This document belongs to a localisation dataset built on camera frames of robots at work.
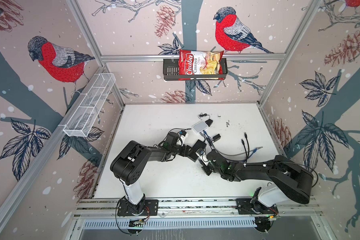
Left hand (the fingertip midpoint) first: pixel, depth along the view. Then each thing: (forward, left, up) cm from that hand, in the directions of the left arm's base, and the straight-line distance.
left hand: (190, 149), depth 91 cm
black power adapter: (+9, -18, -1) cm, 20 cm away
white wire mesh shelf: (+15, +56, +27) cm, 63 cm away
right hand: (-8, -6, -3) cm, 10 cm away
